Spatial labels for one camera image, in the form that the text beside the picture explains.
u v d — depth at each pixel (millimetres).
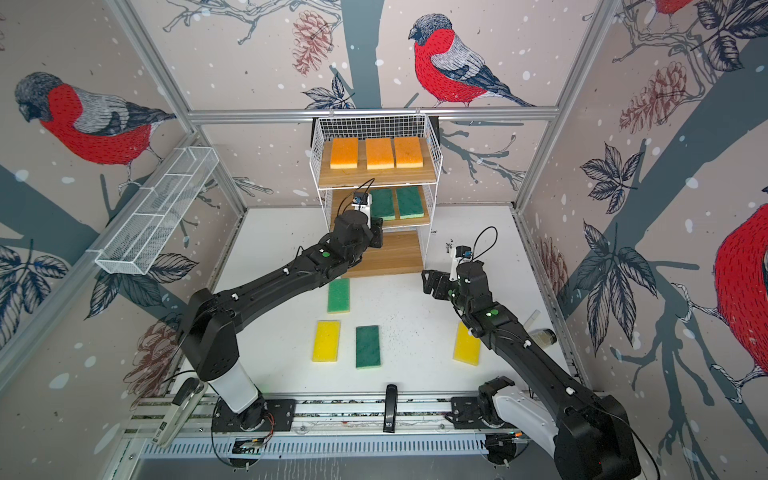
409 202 856
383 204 852
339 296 951
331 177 722
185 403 748
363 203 704
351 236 612
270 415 727
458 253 727
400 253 1063
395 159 732
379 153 748
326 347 849
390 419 701
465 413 728
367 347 835
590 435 387
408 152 744
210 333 439
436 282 728
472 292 608
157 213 778
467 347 852
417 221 832
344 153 751
